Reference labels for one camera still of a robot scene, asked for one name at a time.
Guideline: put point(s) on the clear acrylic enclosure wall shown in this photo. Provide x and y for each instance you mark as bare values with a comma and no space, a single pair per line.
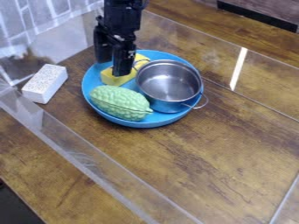
221,167

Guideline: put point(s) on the yellow butter block toy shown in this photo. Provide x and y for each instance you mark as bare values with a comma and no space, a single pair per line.
118,81

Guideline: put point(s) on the small steel pot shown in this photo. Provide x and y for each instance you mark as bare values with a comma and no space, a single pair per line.
171,85

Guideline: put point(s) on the dark baseboard strip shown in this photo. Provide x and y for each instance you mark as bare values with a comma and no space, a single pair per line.
279,23

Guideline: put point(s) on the blue round tray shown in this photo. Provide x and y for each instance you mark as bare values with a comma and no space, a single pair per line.
154,120

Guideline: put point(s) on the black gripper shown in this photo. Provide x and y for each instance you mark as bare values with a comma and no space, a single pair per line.
117,27

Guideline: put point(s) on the white speckled block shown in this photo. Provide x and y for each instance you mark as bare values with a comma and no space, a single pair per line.
44,84

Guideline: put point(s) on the green bumpy gourd toy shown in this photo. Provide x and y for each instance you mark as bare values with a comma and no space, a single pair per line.
121,102

